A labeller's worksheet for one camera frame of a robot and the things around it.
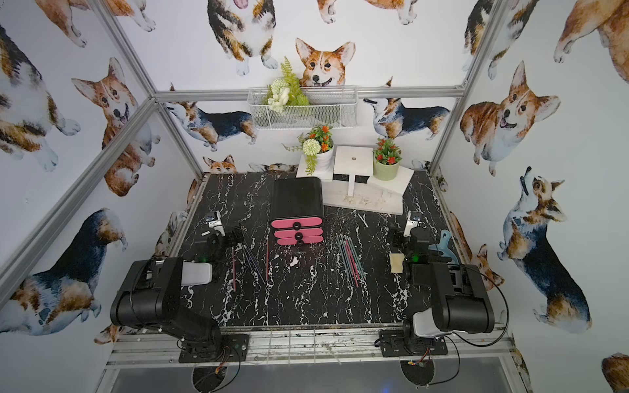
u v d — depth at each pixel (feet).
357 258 3.03
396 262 3.02
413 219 2.64
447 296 1.48
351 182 3.42
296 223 2.79
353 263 2.98
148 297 1.48
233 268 2.96
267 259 3.03
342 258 3.04
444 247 3.04
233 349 2.46
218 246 2.56
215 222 2.68
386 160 2.95
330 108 3.04
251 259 3.03
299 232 2.89
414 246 2.30
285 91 2.56
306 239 3.06
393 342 2.41
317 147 2.86
